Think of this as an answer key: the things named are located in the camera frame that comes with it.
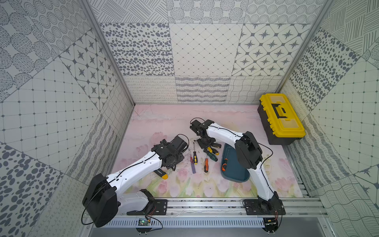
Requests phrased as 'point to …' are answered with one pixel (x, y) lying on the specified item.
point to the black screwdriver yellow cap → (215, 151)
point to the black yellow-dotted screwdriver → (216, 145)
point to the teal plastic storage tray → (231, 168)
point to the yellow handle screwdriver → (209, 149)
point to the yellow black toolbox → (282, 124)
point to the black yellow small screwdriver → (195, 156)
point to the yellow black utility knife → (162, 174)
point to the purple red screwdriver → (192, 161)
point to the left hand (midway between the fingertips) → (180, 156)
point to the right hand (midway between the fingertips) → (209, 145)
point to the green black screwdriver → (211, 156)
